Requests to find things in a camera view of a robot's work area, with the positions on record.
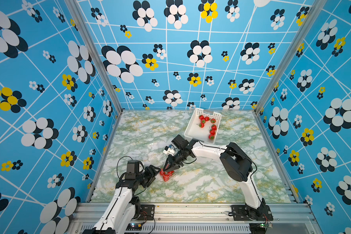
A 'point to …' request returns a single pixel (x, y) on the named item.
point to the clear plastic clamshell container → (173, 175)
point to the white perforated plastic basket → (193, 131)
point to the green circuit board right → (258, 228)
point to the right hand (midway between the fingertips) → (166, 170)
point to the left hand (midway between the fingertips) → (160, 171)
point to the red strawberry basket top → (213, 120)
